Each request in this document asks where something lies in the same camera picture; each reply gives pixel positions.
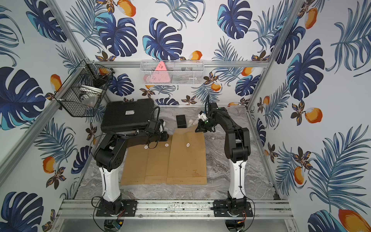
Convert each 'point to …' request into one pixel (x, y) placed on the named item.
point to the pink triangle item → (160, 75)
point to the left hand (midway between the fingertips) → (167, 134)
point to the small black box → (181, 121)
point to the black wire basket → (83, 90)
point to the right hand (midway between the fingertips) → (197, 130)
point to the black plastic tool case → (121, 116)
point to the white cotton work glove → (191, 122)
